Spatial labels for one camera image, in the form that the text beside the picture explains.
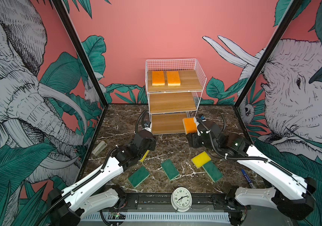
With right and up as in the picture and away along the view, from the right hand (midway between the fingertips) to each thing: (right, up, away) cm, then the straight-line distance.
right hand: (189, 134), depth 68 cm
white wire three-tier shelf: (-1, +18, +18) cm, 25 cm away
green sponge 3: (+17, -24, +15) cm, 34 cm away
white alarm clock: (-4, -35, +3) cm, 35 cm away
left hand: (-19, -1, +7) cm, 20 cm away
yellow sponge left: (-26, -17, +22) cm, 38 cm away
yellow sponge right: (+10, -18, +17) cm, 27 cm away
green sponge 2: (-9, -23, +16) cm, 30 cm away
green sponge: (-28, -27, +13) cm, 41 cm away
